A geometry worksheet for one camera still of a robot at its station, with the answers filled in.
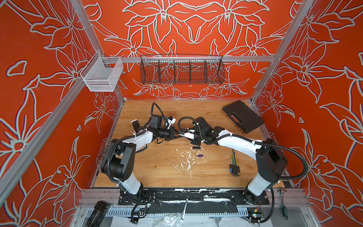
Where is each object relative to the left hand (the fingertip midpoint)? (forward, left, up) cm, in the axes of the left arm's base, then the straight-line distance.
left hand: (182, 135), depth 85 cm
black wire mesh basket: (+45, +7, +18) cm, 49 cm away
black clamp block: (-39, +38, -10) cm, 56 cm away
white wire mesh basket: (+32, +57, +20) cm, 68 cm away
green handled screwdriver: (-32, -53, -12) cm, 64 cm away
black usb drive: (-1, -10, -13) cm, 16 cm away
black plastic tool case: (+22, -43, -6) cm, 49 cm away
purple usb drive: (-8, -12, -11) cm, 18 cm away
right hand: (+2, -3, -1) cm, 4 cm away
